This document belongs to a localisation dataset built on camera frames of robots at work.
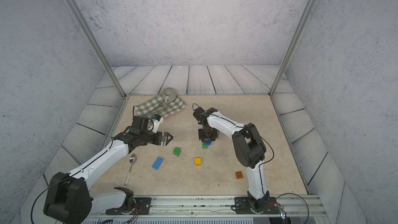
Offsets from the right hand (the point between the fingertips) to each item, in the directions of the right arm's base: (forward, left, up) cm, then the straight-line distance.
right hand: (206, 141), depth 90 cm
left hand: (-1, +20, +8) cm, 22 cm away
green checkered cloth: (+31, +35, -3) cm, 46 cm away
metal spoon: (-10, +41, -2) cm, 42 cm away
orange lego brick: (-17, -17, -5) cm, 24 cm away
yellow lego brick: (-11, +4, -2) cm, 12 cm away
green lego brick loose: (-5, +17, -2) cm, 17 cm away
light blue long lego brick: (-12, +26, -2) cm, 29 cm away
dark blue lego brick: (-1, -1, 0) cm, 2 cm away
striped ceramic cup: (+35, +27, +3) cm, 44 cm away
